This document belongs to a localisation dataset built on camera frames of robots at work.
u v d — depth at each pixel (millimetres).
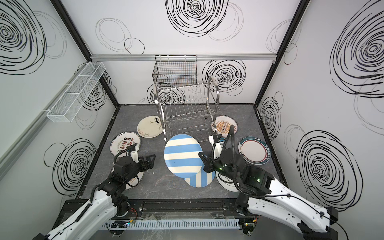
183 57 904
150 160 750
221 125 1082
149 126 1059
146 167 737
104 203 543
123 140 991
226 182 571
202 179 827
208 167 556
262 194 438
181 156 667
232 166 455
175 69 963
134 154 737
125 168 627
